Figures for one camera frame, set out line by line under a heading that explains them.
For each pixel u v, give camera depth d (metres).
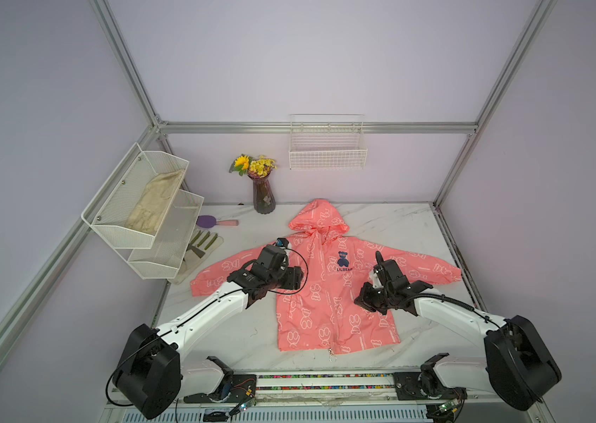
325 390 0.75
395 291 0.67
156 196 0.82
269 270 0.63
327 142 0.95
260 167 1.01
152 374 0.40
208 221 1.16
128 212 0.75
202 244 1.05
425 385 0.66
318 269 0.98
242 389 0.73
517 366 0.41
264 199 1.11
